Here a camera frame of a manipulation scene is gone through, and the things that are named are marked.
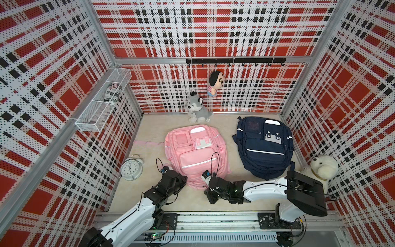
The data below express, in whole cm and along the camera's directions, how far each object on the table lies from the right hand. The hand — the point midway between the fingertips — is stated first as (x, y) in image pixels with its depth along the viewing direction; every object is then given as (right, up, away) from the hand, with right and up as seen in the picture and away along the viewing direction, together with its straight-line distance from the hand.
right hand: (208, 192), depth 81 cm
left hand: (-11, +7, +5) cm, 14 cm away
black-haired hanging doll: (+5, +62, +10) cm, 63 cm away
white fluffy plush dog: (+55, +15, -8) cm, 58 cm away
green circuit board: (-25, -15, -11) cm, 32 cm away
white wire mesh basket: (-70, +41, +12) cm, 82 cm away
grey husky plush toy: (-7, +46, +26) cm, 53 cm away
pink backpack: (-9, +21, +15) cm, 28 cm away
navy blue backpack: (+38, +22, +18) cm, 48 cm away
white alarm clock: (-44, +11, +8) cm, 46 cm away
